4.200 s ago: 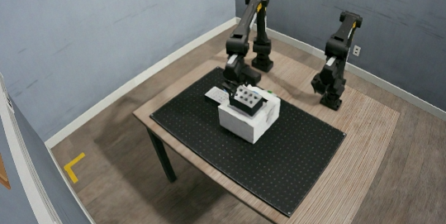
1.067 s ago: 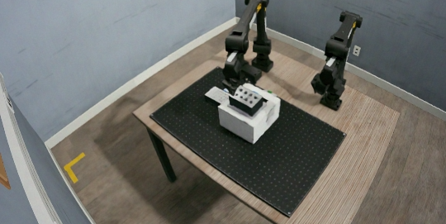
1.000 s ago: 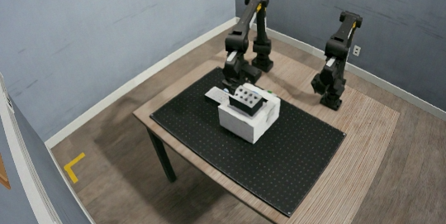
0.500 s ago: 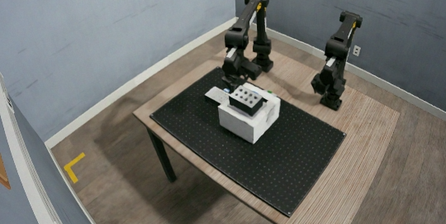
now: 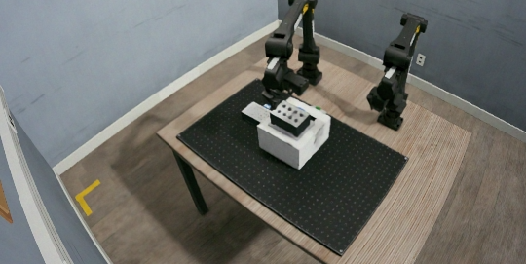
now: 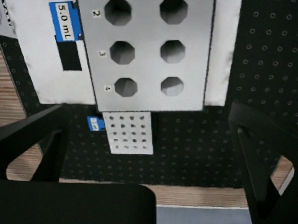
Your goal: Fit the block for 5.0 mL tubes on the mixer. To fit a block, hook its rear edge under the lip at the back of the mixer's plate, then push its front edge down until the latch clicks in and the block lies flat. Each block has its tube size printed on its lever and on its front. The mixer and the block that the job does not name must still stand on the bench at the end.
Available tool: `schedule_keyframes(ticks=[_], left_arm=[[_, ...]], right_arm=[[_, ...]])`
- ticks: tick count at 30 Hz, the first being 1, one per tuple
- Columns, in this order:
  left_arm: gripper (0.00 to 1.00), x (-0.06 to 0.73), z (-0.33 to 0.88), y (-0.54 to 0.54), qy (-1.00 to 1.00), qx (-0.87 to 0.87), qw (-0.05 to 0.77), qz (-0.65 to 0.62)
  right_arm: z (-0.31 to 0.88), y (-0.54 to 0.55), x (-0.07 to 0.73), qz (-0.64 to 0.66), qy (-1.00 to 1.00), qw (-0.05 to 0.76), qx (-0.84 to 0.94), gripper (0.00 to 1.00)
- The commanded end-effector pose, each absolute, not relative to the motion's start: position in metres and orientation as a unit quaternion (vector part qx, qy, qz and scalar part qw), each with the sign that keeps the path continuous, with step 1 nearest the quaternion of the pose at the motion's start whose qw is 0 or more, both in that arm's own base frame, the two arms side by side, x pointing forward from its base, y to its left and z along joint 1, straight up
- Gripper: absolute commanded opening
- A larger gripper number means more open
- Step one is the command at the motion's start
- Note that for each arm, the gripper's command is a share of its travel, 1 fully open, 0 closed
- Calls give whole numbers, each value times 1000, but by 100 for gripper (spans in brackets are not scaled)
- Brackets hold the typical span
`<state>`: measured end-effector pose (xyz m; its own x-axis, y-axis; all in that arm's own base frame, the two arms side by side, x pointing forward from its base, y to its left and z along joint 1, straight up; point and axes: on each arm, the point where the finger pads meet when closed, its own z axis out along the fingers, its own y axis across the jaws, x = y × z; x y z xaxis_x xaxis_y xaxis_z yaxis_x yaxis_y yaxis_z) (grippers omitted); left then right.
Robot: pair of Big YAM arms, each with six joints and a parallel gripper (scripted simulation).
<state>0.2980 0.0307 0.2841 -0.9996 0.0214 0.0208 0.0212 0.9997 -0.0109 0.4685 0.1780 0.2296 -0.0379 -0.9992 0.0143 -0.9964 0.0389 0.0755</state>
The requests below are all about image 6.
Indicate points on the black perforated breadboard plate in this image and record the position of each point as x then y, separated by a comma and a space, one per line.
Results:
192, 149

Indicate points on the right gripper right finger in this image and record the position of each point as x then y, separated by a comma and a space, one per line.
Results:
261, 193

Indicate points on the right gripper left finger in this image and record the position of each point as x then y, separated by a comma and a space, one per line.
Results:
17, 137

